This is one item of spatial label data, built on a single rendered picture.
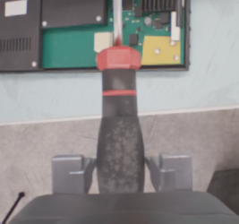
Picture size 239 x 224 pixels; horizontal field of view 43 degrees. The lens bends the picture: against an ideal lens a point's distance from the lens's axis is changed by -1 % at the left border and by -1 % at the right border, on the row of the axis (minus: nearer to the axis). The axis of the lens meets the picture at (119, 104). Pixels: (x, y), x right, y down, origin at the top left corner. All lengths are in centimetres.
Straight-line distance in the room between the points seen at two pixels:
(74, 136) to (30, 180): 36
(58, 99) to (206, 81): 19
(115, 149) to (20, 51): 28
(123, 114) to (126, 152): 2
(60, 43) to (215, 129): 103
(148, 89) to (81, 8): 12
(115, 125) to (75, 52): 24
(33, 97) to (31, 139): 127
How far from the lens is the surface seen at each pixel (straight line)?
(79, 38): 38
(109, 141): 16
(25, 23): 42
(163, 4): 34
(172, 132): 137
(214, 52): 35
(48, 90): 41
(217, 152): 135
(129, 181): 16
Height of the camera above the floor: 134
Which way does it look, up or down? 69 degrees down
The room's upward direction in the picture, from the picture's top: 87 degrees counter-clockwise
